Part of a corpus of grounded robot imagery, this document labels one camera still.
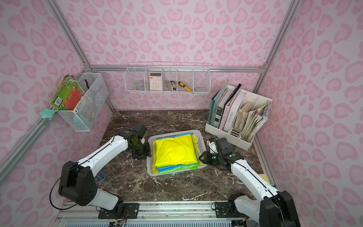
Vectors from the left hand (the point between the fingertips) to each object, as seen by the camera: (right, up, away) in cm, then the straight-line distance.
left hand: (150, 153), depth 84 cm
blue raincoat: (+9, -7, -8) cm, 13 cm away
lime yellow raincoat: (+16, +2, -4) cm, 17 cm away
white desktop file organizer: (+52, +9, +7) cm, 53 cm away
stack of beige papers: (+60, +18, +4) cm, 63 cm away
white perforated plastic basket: (+1, -4, -4) cm, 6 cm away
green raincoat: (+24, -6, -7) cm, 26 cm away
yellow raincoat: (+5, -8, -7) cm, 11 cm away
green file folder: (+39, +29, +1) cm, 49 cm away
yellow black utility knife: (+21, +42, +14) cm, 49 cm away
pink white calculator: (+1, +46, +11) cm, 47 cm away
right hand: (+30, -2, -2) cm, 30 cm away
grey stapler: (+9, +44, +17) cm, 48 cm away
